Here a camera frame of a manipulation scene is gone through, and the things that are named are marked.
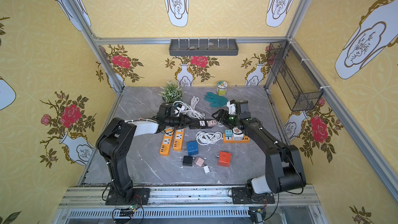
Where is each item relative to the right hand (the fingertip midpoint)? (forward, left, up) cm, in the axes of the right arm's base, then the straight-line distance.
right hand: (212, 118), depth 87 cm
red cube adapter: (-19, -7, -8) cm, 22 cm away
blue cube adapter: (-14, +11, -9) cm, 20 cm away
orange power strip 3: (-7, -10, -11) cm, 16 cm away
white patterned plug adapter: (-7, -14, -6) cm, 17 cm away
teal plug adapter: (-5, -10, -8) cm, 13 cm away
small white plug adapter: (-23, +3, -12) cm, 27 cm away
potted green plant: (+16, +26, +3) cm, 31 cm away
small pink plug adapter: (0, 0, -5) cm, 5 cm away
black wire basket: (+7, -42, +18) cm, 46 cm away
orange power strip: (-14, +26, -11) cm, 31 cm away
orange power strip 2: (-9, +19, -10) cm, 23 cm away
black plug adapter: (-20, +13, -11) cm, 26 cm away
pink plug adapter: (-20, +7, -12) cm, 24 cm away
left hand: (+1, +11, -5) cm, 13 cm away
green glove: (+24, -3, -14) cm, 28 cm away
